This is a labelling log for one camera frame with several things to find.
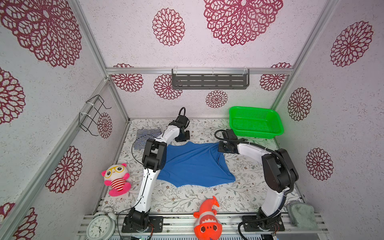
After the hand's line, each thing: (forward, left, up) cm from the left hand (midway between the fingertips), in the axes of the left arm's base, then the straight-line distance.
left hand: (185, 141), depth 108 cm
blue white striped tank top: (+4, +31, +2) cm, 32 cm away
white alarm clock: (-53, +38, +5) cm, 66 cm away
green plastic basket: (+14, -54, +3) cm, 56 cm away
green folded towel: (-49, -60, +2) cm, 78 cm away
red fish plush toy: (-55, -11, +10) cm, 57 cm away
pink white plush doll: (-30, +38, +8) cm, 49 cm away
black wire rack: (-10, +48, +33) cm, 59 cm away
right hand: (-8, -24, +6) cm, 26 cm away
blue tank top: (-19, -4, +1) cm, 19 cm away
